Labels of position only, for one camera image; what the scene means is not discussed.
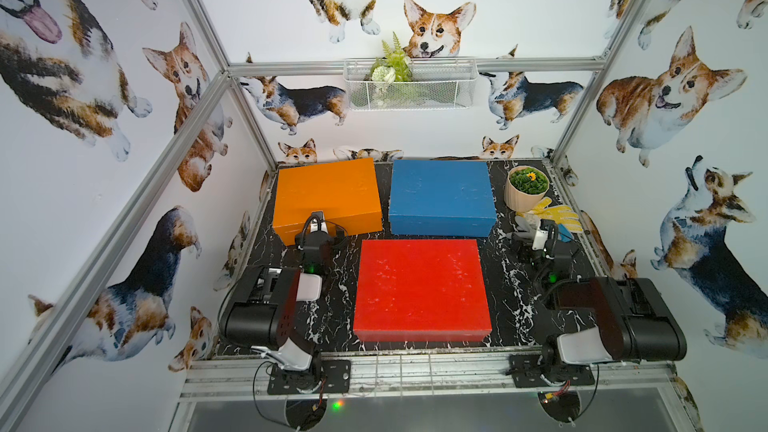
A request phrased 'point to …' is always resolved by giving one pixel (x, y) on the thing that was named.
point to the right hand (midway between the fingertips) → (529, 231)
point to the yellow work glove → (558, 214)
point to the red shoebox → (415, 290)
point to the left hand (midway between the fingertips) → (324, 222)
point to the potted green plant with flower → (525, 187)
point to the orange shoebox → (347, 192)
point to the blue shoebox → (441, 198)
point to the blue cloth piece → (565, 235)
